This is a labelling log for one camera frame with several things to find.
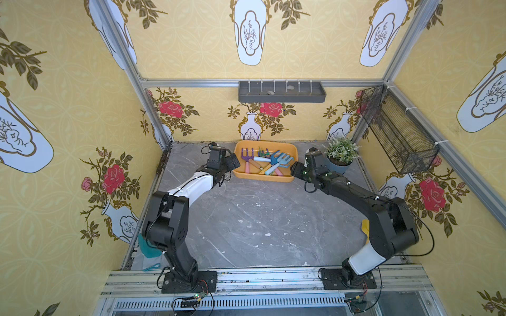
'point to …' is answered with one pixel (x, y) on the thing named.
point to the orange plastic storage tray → (289, 148)
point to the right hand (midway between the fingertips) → (293, 169)
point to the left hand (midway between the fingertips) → (233, 160)
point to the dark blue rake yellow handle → (274, 160)
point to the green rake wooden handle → (261, 154)
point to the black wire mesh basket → (403, 141)
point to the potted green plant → (340, 153)
